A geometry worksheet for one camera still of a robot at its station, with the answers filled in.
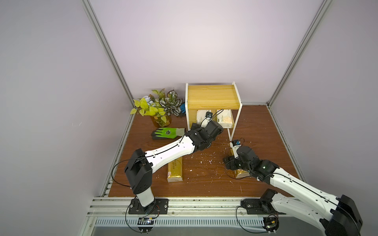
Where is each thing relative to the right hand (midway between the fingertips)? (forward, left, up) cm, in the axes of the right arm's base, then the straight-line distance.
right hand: (227, 155), depth 80 cm
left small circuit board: (-32, +43, -13) cm, 55 cm away
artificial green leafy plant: (+23, +40, +17) cm, 49 cm away
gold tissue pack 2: (-8, -6, -4) cm, 11 cm away
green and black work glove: (+20, +41, -8) cm, 46 cm away
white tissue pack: (+18, +1, +11) cm, 21 cm away
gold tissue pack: (-8, +29, -4) cm, 30 cm away
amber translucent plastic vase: (+18, +39, +7) cm, 44 cm away
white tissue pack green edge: (+21, +15, +11) cm, 28 cm away
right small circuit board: (-29, -20, -12) cm, 37 cm away
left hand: (+12, +11, +10) cm, 19 cm away
